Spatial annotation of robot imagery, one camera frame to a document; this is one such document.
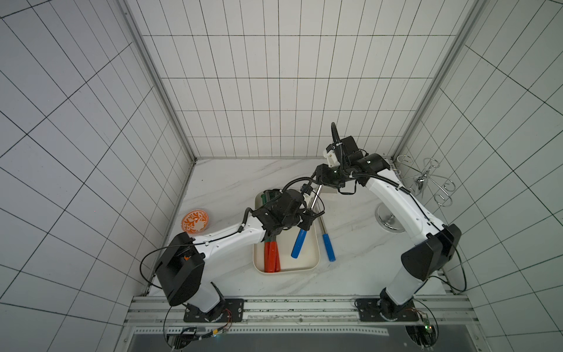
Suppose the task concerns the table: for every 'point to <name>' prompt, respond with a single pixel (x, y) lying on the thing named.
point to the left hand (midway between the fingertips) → (310, 218)
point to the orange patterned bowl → (194, 221)
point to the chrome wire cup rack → (417, 176)
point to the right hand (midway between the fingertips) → (317, 174)
